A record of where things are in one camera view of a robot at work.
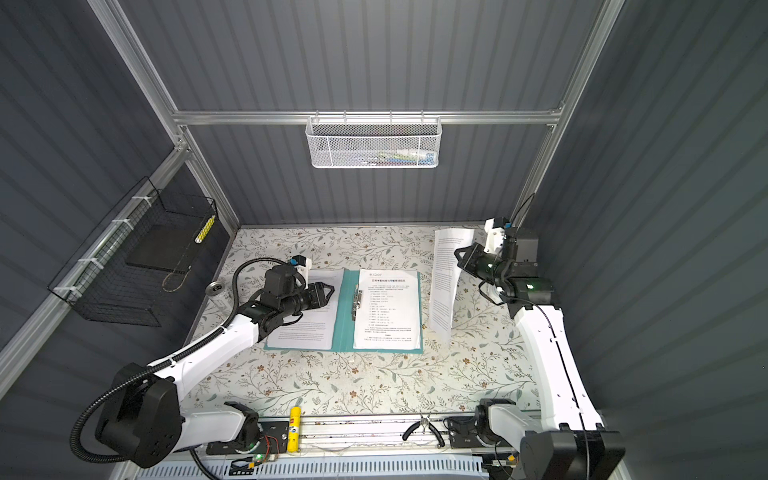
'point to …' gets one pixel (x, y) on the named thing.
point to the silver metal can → (214, 288)
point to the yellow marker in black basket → (206, 228)
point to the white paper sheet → (445, 273)
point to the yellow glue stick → (294, 425)
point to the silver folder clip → (357, 302)
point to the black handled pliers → (424, 420)
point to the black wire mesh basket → (147, 234)
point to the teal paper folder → (344, 336)
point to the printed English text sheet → (314, 330)
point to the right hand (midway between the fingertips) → (459, 253)
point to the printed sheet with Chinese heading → (390, 316)
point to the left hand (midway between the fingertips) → (329, 289)
